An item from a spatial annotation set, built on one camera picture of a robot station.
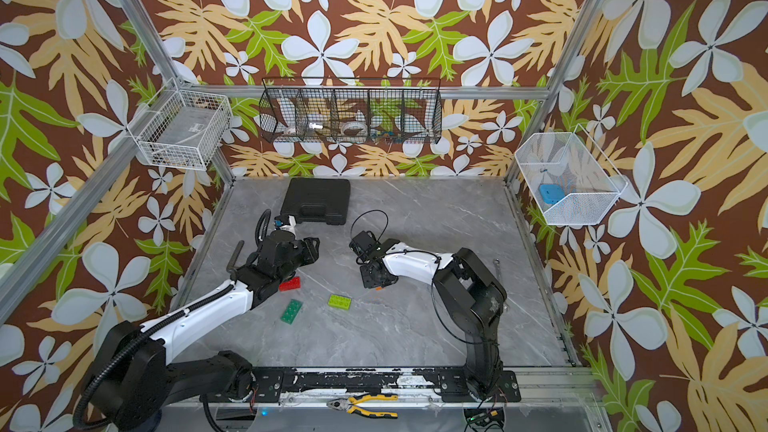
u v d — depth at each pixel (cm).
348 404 71
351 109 96
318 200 108
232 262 96
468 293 49
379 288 82
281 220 75
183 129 86
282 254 65
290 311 86
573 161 84
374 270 68
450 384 74
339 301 86
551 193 80
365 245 74
